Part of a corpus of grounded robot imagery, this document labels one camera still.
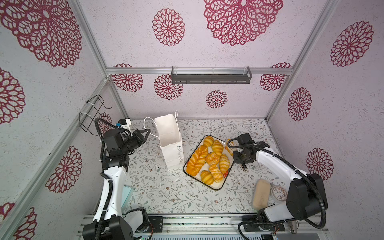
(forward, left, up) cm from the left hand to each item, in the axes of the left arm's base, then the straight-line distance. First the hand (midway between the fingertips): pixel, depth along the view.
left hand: (149, 132), depth 75 cm
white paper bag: (+11, -7, -14) cm, 19 cm away
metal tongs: (-13, -48, -14) cm, 52 cm away
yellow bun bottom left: (-13, -29, -25) cm, 41 cm away
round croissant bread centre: (-1, -34, -25) cm, 42 cm away
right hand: (-3, -48, -19) cm, 52 cm away
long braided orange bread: (-3, -24, -26) cm, 35 cm away
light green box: (-21, +15, -26) cm, 36 cm away
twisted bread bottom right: (-12, -36, -25) cm, 45 cm away
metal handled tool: (-38, -69, -27) cm, 83 cm away
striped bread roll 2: (-5, -41, -25) cm, 48 cm away
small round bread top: (+13, -33, -26) cm, 44 cm away
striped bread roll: (+8, -38, -26) cm, 47 cm away
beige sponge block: (-23, -58, -26) cm, 67 cm away
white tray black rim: (-4, -30, -29) cm, 41 cm away
